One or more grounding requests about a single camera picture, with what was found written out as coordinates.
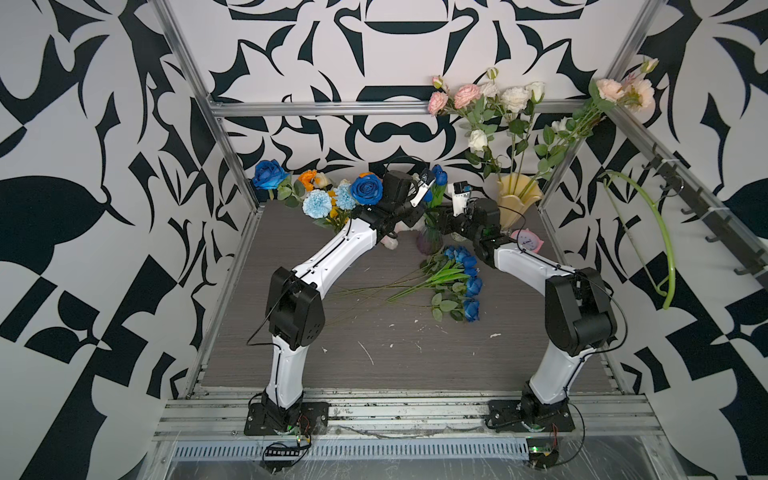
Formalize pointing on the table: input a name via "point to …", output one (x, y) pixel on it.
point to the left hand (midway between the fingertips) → (412, 191)
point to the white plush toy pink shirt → (390, 240)
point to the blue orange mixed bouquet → (327, 200)
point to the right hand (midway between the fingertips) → (433, 203)
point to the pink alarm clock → (527, 240)
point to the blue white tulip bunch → (435, 191)
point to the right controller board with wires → (543, 453)
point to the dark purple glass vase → (430, 241)
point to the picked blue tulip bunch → (450, 279)
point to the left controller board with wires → (278, 457)
